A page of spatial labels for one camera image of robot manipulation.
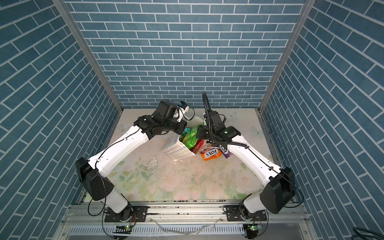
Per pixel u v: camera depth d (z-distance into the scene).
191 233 0.69
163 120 0.57
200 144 0.81
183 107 0.66
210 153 0.93
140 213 0.74
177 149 0.77
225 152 0.94
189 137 0.82
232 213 0.74
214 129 0.58
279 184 0.40
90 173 0.41
